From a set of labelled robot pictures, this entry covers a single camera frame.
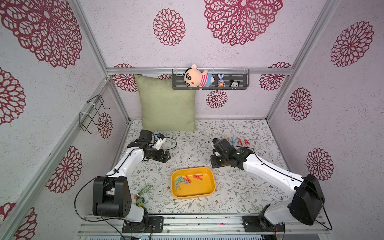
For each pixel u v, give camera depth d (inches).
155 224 29.0
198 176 35.3
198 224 29.5
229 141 41.9
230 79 36.5
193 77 33.1
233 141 41.8
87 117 29.2
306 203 16.2
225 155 24.1
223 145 24.3
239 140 41.8
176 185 33.6
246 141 41.8
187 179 35.0
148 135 27.7
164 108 38.4
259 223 25.6
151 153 28.7
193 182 34.5
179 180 34.5
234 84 36.3
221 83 35.4
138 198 31.9
